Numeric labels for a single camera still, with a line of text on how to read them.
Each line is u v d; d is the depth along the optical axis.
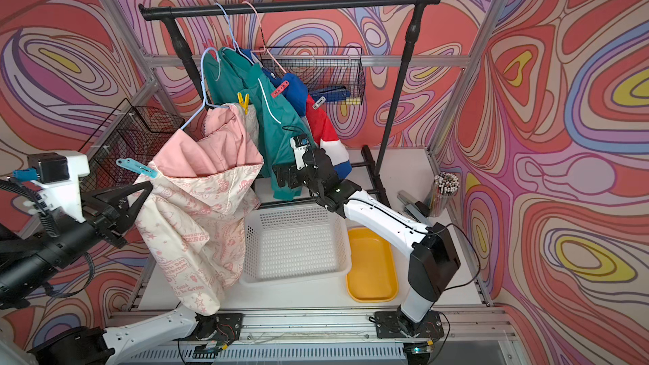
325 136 0.65
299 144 0.64
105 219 0.33
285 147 0.68
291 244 0.91
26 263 0.29
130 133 0.80
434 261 0.43
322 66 0.88
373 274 0.80
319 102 0.59
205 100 0.48
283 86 0.57
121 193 0.37
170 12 0.51
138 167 0.40
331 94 0.91
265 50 0.88
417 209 0.94
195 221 0.51
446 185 0.85
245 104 0.62
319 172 0.57
